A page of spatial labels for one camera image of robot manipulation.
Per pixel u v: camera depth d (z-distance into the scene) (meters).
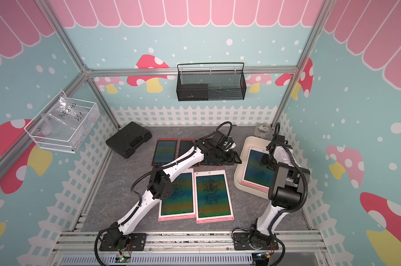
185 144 1.15
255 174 0.97
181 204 0.85
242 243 0.74
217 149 0.79
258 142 1.12
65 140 0.62
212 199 0.87
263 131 1.16
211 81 0.94
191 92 0.95
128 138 1.08
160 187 0.62
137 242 0.74
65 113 0.71
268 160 0.80
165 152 1.06
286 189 0.49
